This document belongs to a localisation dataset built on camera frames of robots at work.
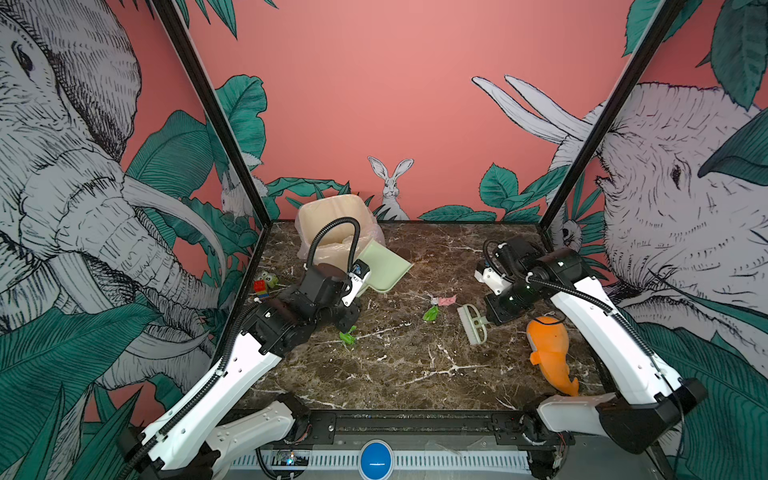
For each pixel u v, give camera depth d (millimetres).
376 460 689
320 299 496
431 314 943
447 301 968
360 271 583
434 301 971
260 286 990
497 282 644
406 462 701
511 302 582
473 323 767
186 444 372
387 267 728
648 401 386
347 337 879
